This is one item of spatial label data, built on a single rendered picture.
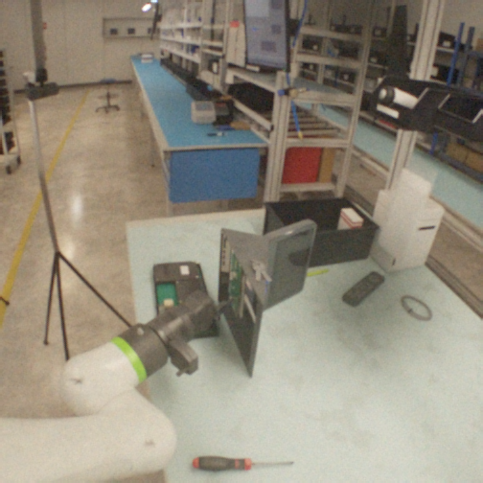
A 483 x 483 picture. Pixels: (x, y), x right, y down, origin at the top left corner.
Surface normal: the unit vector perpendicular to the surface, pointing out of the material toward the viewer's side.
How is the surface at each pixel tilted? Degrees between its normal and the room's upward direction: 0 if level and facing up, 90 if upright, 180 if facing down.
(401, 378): 0
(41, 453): 59
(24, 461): 64
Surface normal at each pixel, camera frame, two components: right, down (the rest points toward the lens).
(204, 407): 0.07, -0.84
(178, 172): 0.31, 0.53
